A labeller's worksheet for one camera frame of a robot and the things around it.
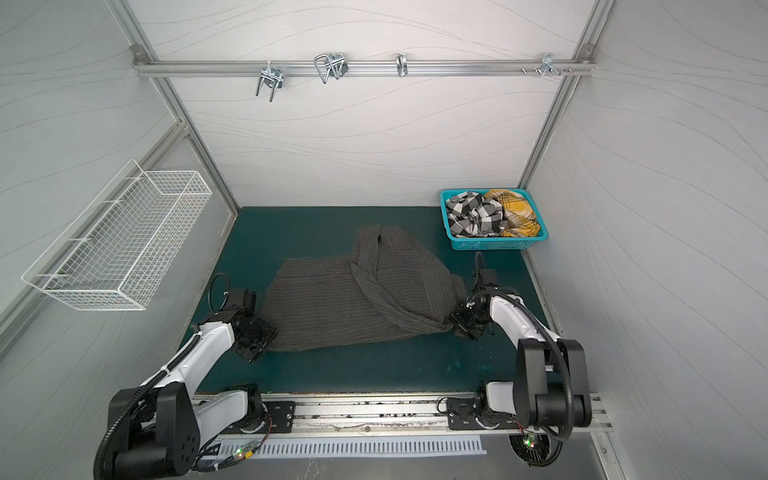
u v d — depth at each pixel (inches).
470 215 42.6
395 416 29.6
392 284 38.7
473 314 29.2
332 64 30.1
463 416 28.9
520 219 41.0
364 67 31.3
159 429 15.7
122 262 26.5
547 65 30.0
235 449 27.6
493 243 39.9
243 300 27.6
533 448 28.3
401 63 28.7
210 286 41.7
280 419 28.8
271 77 30.9
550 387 16.6
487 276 28.7
